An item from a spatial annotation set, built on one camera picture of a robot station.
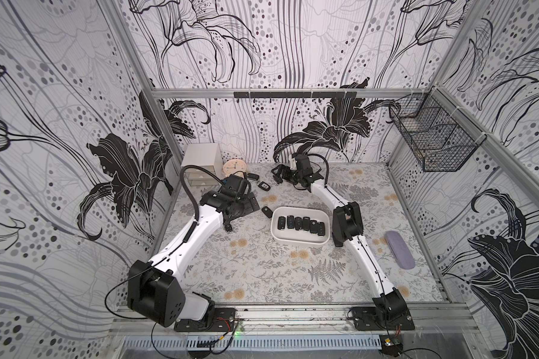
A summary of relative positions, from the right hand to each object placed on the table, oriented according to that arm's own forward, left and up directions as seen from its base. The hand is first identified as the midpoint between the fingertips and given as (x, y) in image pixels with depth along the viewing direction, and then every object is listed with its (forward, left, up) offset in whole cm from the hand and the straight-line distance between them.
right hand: (281, 170), depth 113 cm
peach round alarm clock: (+2, +24, 0) cm, 24 cm away
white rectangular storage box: (-37, -8, -2) cm, 38 cm away
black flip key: (-29, -4, -2) cm, 30 cm away
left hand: (-33, +13, +13) cm, 38 cm away
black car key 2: (-30, -7, -2) cm, 31 cm away
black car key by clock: (-3, +14, -1) cm, 15 cm away
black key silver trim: (-10, +9, -1) cm, 13 cm away
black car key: (-29, 0, -2) cm, 30 cm away
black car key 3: (-30, -11, -2) cm, 32 cm away
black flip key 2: (-24, +6, -2) cm, 25 cm away
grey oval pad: (-42, -46, -2) cm, 63 cm away
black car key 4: (-32, -14, -2) cm, 35 cm away
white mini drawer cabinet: (+1, +36, +9) cm, 37 cm away
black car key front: (-33, -17, -2) cm, 37 cm away
